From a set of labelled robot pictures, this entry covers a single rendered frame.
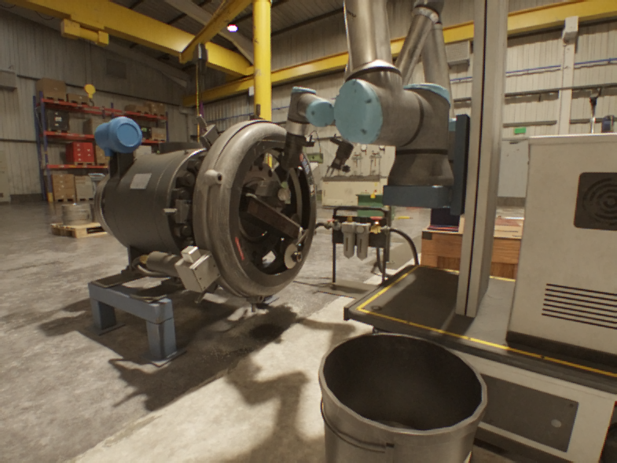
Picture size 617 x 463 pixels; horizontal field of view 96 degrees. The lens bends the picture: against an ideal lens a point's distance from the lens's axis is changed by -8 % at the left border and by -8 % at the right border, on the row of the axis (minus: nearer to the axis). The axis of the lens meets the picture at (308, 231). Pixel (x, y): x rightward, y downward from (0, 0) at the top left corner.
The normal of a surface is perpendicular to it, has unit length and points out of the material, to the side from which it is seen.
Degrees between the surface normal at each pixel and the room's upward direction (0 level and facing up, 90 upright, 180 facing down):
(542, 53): 90
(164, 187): 68
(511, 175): 90
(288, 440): 0
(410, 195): 90
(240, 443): 0
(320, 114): 114
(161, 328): 90
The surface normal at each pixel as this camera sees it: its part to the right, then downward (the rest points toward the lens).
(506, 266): -0.48, 0.14
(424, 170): -0.18, -0.18
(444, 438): 0.12, 0.16
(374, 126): 0.33, 0.65
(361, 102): -0.86, 0.17
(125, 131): 0.88, 0.07
